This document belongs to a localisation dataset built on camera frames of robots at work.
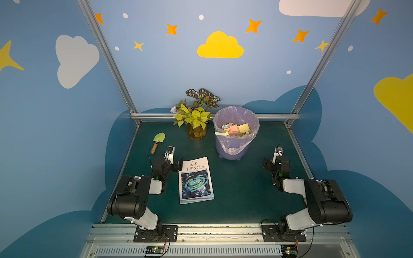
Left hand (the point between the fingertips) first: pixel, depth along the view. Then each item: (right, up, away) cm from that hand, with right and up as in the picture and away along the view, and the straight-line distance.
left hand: (174, 153), depth 94 cm
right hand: (+62, -2, +1) cm, 62 cm away
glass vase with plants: (+12, +24, -3) cm, 27 cm away
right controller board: (+57, -43, -22) cm, 74 cm away
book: (+13, -17, -3) cm, 21 cm away
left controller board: (-5, -42, -22) cm, 47 cm away
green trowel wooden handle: (-16, +2, +11) cm, 19 cm away
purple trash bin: (+33, +4, -12) cm, 35 cm away
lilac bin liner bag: (+41, +22, 0) cm, 46 cm away
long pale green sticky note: (+27, +11, -15) cm, 33 cm away
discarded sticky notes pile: (+38, +14, +4) cm, 40 cm away
